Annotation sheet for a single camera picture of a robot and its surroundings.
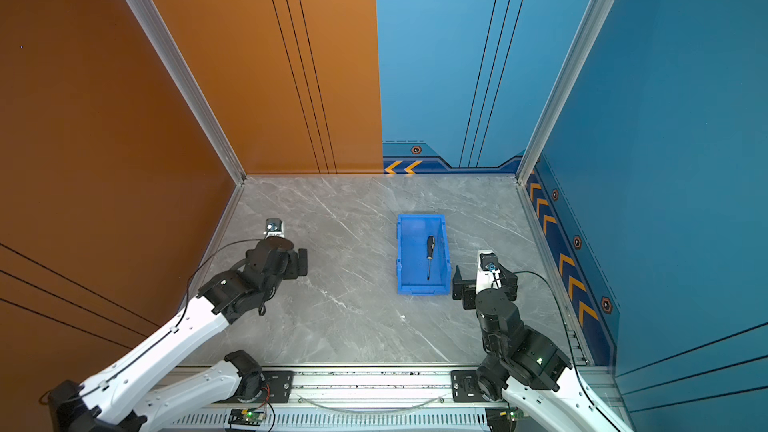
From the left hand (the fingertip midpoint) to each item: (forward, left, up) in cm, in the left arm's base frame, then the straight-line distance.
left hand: (287, 249), depth 78 cm
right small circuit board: (-34, -54, -19) cm, 67 cm away
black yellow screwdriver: (+9, -40, -17) cm, 44 cm away
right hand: (-6, -47, +3) cm, 48 cm away
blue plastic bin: (+20, -34, -20) cm, 45 cm away
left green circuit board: (-34, +7, -20) cm, 40 cm away
